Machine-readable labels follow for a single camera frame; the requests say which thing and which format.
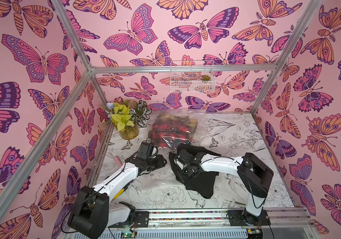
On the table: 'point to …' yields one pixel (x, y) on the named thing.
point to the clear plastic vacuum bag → (206, 136)
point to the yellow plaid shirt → (168, 131)
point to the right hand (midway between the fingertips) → (180, 176)
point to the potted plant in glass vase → (126, 116)
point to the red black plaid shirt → (169, 131)
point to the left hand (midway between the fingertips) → (165, 161)
